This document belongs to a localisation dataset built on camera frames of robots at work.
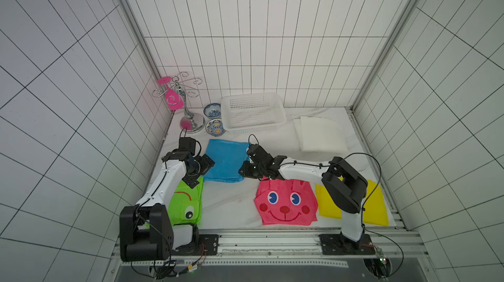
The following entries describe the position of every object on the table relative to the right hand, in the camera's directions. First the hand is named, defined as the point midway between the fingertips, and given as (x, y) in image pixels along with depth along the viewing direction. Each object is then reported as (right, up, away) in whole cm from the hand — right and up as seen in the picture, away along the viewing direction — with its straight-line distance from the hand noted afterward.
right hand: (233, 175), depth 87 cm
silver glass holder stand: (-27, +23, +24) cm, 43 cm away
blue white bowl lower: (-13, +21, +23) cm, 34 cm away
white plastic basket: (+8, +30, +31) cm, 44 cm away
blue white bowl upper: (-16, +31, +31) cm, 47 cm away
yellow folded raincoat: (+61, -15, -5) cm, 63 cm away
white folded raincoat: (+46, +17, +20) cm, 53 cm away
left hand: (-12, +1, -2) cm, 12 cm away
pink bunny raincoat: (+24, -11, -4) cm, 26 cm away
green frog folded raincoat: (-20, -11, -5) cm, 23 cm away
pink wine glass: (-37, +37, +23) cm, 57 cm away
